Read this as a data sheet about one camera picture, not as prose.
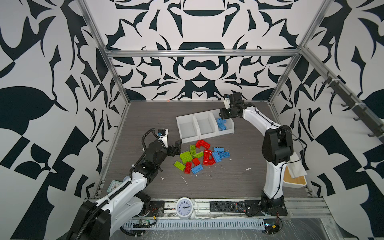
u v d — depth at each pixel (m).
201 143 0.95
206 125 1.06
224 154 0.92
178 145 0.74
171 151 0.73
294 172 0.80
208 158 0.90
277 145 0.54
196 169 0.85
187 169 0.86
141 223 0.73
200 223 0.71
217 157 0.89
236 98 0.78
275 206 0.65
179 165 0.87
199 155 0.91
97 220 0.40
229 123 1.02
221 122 1.04
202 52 0.93
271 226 0.71
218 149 0.92
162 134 0.70
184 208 0.73
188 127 1.03
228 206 0.74
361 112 0.56
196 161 0.89
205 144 0.95
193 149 0.93
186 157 0.90
